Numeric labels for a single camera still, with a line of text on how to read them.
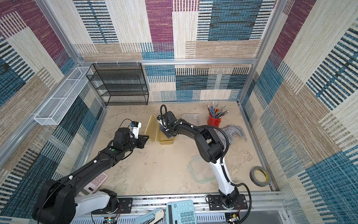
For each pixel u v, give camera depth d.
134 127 0.75
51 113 0.70
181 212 0.70
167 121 0.79
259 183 0.78
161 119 0.89
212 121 1.03
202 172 0.85
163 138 0.99
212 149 0.57
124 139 0.66
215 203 0.73
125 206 0.73
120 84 1.08
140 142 0.75
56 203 0.40
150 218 0.68
